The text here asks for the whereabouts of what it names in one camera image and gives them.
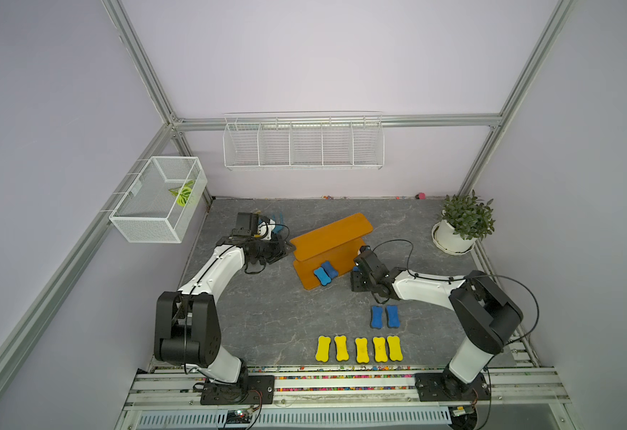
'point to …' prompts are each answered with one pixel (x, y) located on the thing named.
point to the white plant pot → (448, 242)
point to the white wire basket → (162, 203)
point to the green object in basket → (183, 193)
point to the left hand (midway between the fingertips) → (293, 250)
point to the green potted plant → (469, 215)
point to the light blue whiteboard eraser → (321, 274)
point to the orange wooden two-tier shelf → (336, 244)
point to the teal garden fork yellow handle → (278, 227)
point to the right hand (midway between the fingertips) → (355, 276)
